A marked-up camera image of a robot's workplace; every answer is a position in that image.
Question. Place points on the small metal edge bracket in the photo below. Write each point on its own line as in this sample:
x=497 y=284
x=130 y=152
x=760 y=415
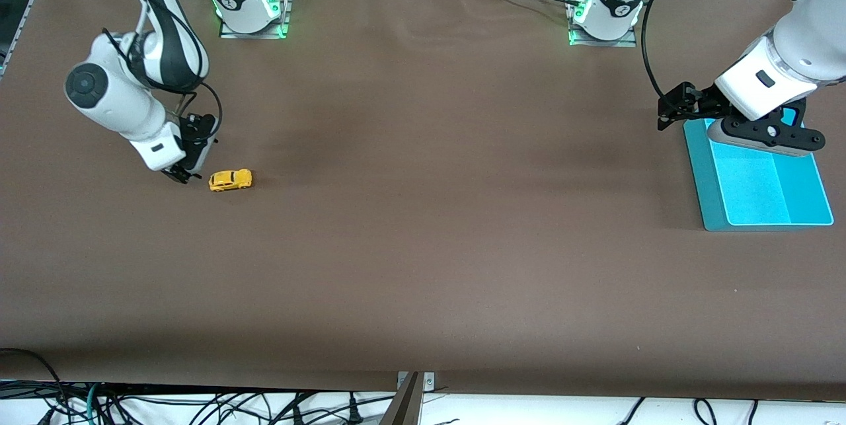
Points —
x=428 y=382

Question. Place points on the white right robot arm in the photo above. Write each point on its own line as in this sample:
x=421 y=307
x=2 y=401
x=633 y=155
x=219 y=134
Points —
x=115 y=94

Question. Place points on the dark slanted post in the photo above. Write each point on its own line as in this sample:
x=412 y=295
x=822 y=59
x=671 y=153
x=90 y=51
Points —
x=404 y=405

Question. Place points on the yellow beetle toy car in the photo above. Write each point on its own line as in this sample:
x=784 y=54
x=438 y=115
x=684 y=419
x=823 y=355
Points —
x=230 y=180

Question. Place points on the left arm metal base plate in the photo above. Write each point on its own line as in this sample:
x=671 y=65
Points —
x=605 y=43

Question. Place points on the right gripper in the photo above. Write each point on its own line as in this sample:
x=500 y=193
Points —
x=196 y=142

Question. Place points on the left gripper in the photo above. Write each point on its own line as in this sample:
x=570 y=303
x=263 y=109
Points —
x=702 y=102

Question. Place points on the teal plastic storage bin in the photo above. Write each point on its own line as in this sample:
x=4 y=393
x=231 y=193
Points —
x=760 y=193

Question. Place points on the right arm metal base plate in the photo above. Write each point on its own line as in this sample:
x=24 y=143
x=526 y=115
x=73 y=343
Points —
x=285 y=15

